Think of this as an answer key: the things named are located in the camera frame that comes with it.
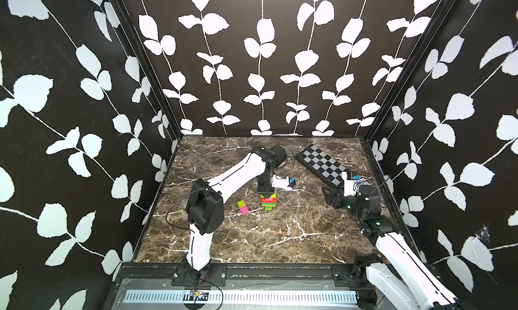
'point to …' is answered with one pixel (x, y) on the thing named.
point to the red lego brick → (264, 200)
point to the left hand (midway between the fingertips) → (268, 187)
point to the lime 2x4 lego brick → (274, 195)
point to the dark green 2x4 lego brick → (269, 203)
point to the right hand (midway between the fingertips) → (328, 184)
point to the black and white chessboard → (322, 165)
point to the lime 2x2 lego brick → (241, 203)
